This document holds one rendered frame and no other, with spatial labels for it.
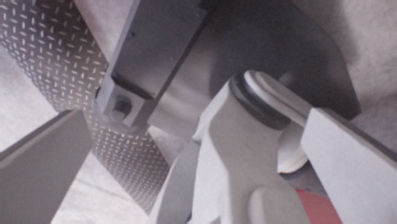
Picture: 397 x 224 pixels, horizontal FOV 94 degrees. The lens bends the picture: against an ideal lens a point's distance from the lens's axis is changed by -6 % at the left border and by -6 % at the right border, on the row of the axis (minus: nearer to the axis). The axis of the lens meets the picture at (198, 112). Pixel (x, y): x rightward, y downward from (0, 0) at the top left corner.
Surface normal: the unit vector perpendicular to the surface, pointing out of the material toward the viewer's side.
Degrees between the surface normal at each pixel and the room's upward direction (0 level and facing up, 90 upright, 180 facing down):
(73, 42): 23
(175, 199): 90
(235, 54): 0
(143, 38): 0
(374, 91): 0
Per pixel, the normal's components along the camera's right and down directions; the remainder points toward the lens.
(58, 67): -0.05, 0.58
